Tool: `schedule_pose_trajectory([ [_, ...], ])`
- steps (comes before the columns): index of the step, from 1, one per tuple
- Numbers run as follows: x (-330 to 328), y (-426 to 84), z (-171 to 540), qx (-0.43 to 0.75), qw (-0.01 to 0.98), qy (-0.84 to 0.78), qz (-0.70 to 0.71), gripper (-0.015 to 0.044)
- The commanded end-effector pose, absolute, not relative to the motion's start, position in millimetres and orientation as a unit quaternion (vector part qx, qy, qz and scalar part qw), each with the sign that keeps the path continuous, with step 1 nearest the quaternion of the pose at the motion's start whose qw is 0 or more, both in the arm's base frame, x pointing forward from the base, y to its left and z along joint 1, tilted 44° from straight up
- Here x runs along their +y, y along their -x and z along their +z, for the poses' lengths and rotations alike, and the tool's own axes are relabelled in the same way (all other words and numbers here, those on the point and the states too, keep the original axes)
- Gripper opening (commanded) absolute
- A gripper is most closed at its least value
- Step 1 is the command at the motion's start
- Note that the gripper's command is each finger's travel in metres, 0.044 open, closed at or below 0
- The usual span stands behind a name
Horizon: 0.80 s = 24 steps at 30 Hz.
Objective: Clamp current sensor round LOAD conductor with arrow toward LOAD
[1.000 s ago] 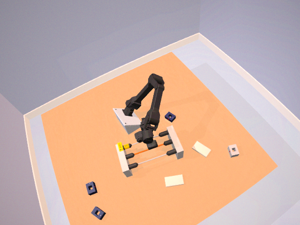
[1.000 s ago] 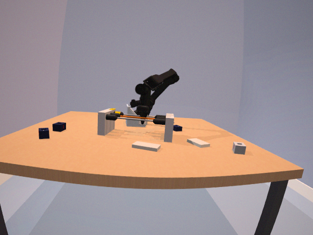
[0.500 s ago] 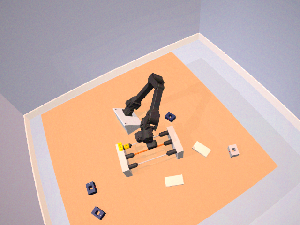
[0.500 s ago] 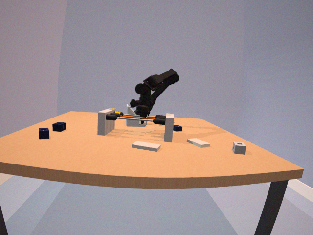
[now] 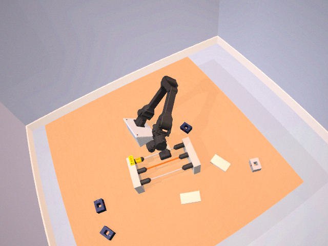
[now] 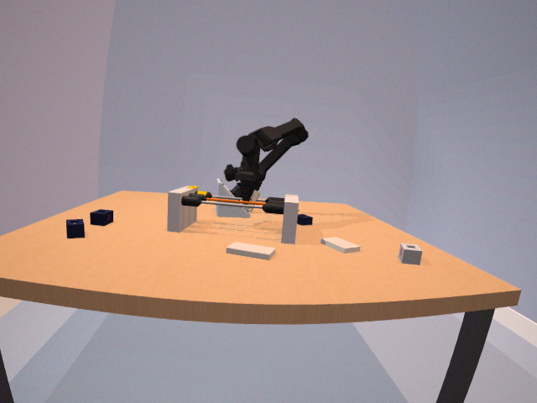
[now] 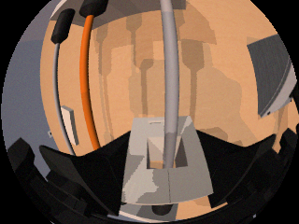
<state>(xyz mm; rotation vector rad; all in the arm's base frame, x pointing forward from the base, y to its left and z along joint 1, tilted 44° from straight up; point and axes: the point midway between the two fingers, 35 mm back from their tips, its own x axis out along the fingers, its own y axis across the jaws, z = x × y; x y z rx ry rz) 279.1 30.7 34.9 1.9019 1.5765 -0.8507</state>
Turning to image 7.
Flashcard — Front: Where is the cream flat rectangular block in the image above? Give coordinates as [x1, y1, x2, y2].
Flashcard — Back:
[60, 105, 78, 146]

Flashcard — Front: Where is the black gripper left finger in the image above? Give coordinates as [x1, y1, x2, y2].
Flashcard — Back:
[38, 131, 131, 217]

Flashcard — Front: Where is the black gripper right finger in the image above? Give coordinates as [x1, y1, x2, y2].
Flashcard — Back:
[195, 130, 277, 209]

